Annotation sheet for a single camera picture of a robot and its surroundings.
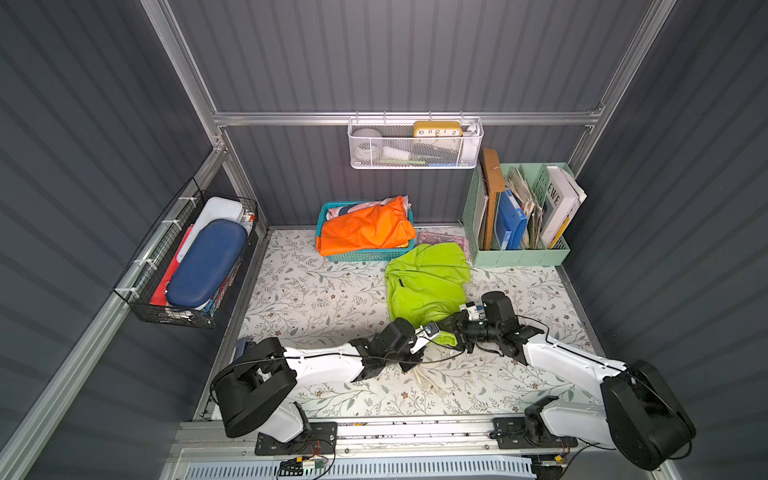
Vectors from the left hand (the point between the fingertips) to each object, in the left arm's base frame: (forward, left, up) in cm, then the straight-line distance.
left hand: (425, 346), depth 82 cm
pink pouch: (+46, -7, -5) cm, 47 cm away
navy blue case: (+10, +52, +27) cm, 59 cm away
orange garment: (+40, +17, +7) cm, 44 cm away
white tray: (+27, +56, +27) cm, 68 cm away
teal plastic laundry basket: (+34, +14, -1) cm, 37 cm away
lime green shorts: (+24, -3, -3) cm, 24 cm away
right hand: (+3, -4, +5) cm, 7 cm away
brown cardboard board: (+39, -21, +26) cm, 52 cm away
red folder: (+2, +60, +24) cm, 65 cm away
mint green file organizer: (+51, -38, +17) cm, 66 cm away
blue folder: (+38, -31, +11) cm, 50 cm away
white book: (+39, -45, +17) cm, 62 cm away
